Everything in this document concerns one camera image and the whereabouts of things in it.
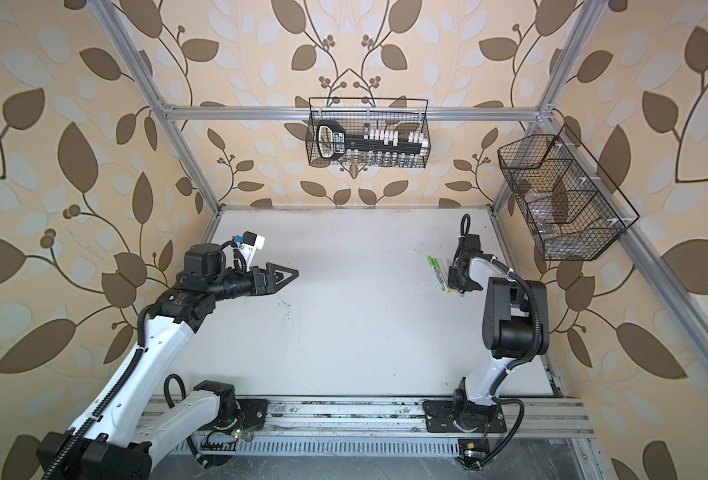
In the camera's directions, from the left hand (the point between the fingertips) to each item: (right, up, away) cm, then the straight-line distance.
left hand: (290, 274), depth 70 cm
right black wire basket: (+70, +16, +3) cm, 72 cm away
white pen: (+43, -3, +32) cm, 54 cm away
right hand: (+50, -7, +26) cm, 57 cm away
